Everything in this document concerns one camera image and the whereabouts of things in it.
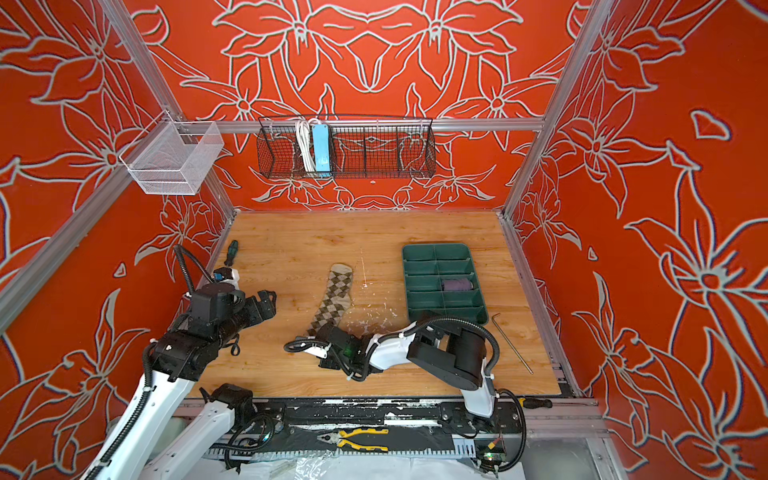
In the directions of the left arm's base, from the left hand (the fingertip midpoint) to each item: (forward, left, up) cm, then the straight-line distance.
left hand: (259, 297), depth 74 cm
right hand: (-4, -11, -19) cm, 22 cm away
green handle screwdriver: (+27, +25, -17) cm, 41 cm away
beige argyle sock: (+11, -16, -19) cm, 27 cm away
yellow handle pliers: (-26, -22, -18) cm, 39 cm away
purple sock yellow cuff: (+15, -55, -13) cm, 58 cm away
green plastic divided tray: (+16, -49, -13) cm, 53 cm away
